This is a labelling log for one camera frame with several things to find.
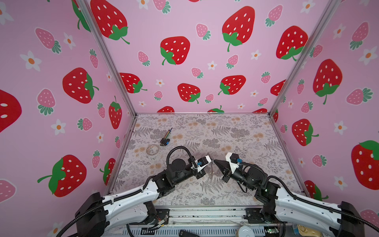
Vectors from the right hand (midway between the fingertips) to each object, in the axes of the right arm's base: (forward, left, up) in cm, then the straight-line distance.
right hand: (214, 160), depth 68 cm
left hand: (+1, +2, 0) cm, 2 cm away
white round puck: (-24, -17, -19) cm, 35 cm away
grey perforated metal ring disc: (+16, +42, -23) cm, 50 cm away
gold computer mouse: (-21, -44, -20) cm, 53 cm away
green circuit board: (-21, -31, -25) cm, 45 cm away
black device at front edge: (-28, +12, -21) cm, 37 cm away
